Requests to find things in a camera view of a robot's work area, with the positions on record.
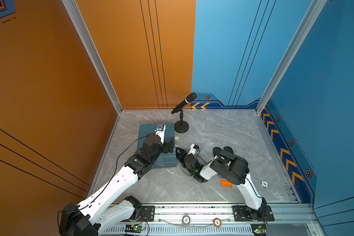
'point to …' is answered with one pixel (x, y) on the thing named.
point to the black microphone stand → (181, 126)
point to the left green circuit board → (133, 228)
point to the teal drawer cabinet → (165, 160)
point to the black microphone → (190, 98)
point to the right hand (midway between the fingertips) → (174, 149)
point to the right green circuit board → (259, 229)
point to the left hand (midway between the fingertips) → (166, 134)
